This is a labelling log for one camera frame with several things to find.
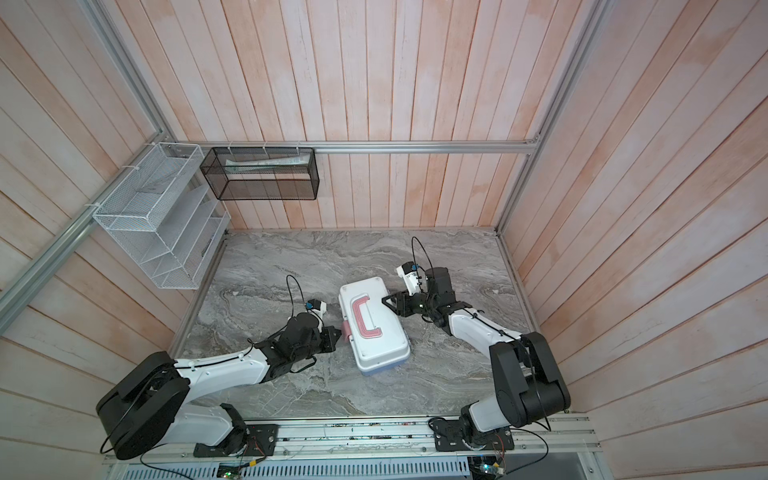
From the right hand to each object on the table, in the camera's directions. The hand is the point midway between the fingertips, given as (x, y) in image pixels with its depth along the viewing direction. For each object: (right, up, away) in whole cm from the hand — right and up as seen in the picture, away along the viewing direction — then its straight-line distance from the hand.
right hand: (388, 299), depth 87 cm
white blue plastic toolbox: (-4, -8, -7) cm, 11 cm away
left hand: (-14, -11, -1) cm, 18 cm away
